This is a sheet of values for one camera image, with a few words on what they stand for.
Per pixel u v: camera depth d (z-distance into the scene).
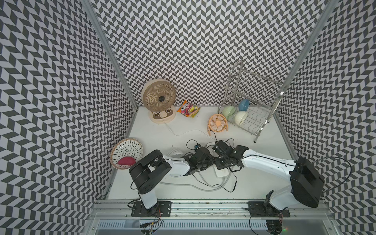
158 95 0.94
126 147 0.94
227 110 0.99
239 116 0.95
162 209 0.72
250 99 0.83
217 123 0.99
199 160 0.69
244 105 1.02
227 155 0.63
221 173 0.83
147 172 0.47
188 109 1.12
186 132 1.05
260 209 0.73
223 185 0.81
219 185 0.81
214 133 0.99
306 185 0.42
